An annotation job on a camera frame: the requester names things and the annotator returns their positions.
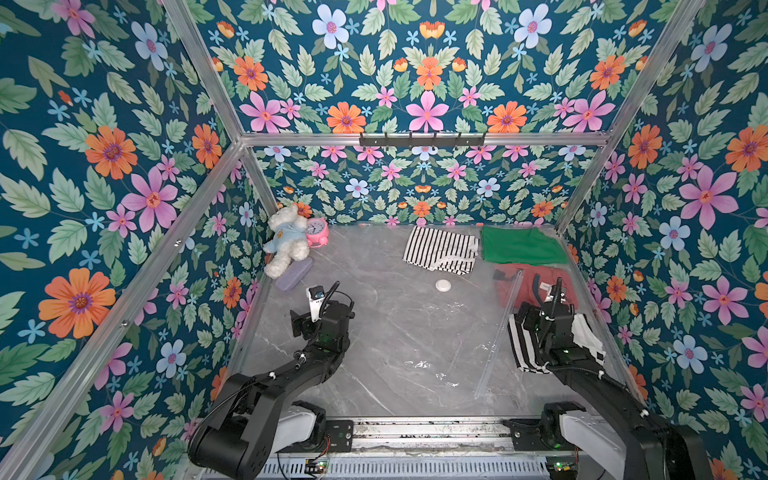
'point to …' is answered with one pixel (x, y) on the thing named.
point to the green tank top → (525, 245)
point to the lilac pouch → (293, 273)
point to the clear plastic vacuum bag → (391, 313)
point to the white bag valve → (443, 285)
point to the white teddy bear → (289, 240)
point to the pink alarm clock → (317, 232)
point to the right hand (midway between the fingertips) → (546, 305)
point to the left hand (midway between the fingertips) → (312, 304)
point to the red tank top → (515, 284)
